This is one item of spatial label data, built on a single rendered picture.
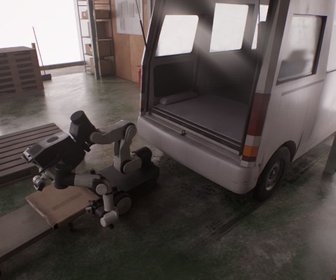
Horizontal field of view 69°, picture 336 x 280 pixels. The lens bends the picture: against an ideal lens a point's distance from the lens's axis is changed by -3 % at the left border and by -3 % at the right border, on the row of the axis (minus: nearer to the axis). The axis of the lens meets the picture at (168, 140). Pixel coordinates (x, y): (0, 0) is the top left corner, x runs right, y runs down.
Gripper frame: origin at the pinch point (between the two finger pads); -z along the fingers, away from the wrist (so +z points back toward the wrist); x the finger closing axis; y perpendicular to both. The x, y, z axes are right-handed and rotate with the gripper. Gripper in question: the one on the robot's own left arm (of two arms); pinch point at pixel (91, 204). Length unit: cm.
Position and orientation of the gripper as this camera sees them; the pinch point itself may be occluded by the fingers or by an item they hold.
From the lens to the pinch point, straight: 209.8
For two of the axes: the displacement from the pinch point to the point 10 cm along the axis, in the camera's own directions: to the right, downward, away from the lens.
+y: -6.5, 3.4, -6.8
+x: 0.0, -9.0, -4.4
